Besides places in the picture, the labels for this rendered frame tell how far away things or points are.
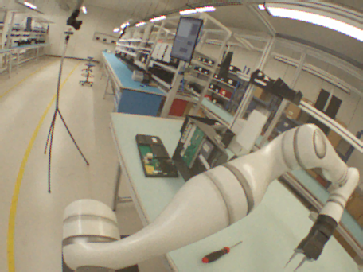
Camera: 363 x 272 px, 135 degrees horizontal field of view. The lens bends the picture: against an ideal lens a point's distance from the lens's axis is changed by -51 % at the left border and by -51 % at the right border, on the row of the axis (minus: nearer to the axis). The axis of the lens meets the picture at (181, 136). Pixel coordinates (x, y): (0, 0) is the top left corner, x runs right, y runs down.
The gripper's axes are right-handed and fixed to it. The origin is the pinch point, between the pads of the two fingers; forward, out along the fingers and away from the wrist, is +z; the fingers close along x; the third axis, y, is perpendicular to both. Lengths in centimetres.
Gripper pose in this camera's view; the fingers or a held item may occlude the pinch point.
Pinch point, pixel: (287, 270)
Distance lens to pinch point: 52.9
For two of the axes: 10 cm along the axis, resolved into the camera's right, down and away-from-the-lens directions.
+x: 6.2, 5.4, -5.7
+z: -7.5, 6.3, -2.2
